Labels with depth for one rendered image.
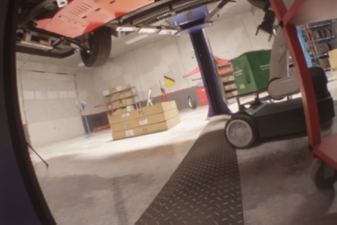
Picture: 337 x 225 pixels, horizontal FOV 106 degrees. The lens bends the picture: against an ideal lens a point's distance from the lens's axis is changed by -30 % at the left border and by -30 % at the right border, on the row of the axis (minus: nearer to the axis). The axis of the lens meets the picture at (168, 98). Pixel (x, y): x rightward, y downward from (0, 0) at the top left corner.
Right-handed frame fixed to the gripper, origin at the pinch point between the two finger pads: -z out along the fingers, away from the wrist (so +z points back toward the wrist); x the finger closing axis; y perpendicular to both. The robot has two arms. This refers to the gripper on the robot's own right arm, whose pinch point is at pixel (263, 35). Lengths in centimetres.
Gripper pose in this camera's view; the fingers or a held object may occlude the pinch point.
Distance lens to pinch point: 139.8
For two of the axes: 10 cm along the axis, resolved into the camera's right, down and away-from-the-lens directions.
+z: 3.3, -8.9, -3.3
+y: -1.4, 3.0, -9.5
